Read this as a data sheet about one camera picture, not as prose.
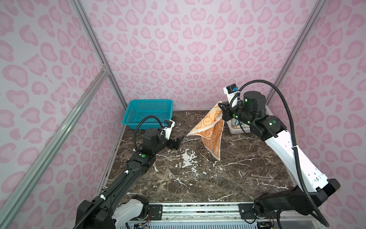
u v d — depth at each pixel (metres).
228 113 0.59
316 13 0.71
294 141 0.43
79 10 0.69
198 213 0.75
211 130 0.76
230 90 0.55
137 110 1.18
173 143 0.68
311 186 0.38
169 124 0.64
